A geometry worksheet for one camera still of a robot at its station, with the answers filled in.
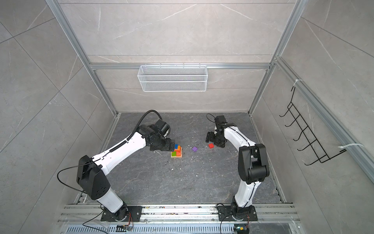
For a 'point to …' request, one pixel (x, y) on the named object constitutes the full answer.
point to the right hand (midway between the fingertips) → (211, 140)
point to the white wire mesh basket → (173, 78)
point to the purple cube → (195, 148)
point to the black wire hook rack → (299, 123)
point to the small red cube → (211, 146)
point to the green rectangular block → (174, 154)
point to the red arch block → (178, 152)
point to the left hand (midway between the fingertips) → (168, 144)
